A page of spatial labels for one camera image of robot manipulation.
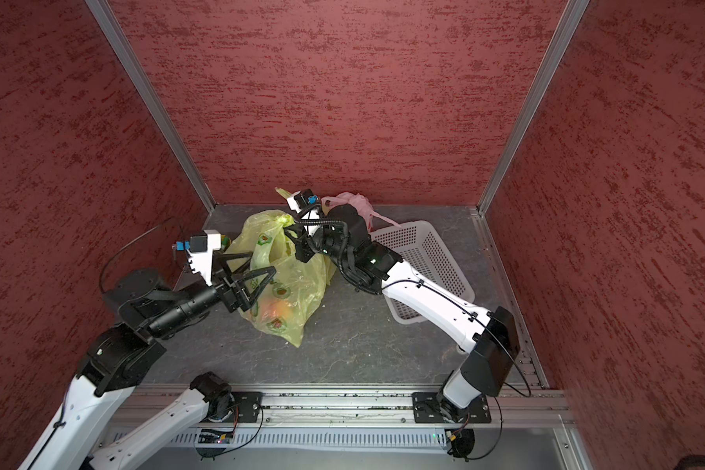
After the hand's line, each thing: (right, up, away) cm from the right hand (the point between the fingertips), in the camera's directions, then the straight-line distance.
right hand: (283, 233), depth 66 cm
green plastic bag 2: (+1, -15, +4) cm, 15 cm away
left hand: (-1, -7, -9) cm, 12 cm away
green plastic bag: (-7, +13, +24) cm, 28 cm away
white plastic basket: (+39, -4, +40) cm, 56 cm away
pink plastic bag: (+17, +11, +34) cm, 39 cm away
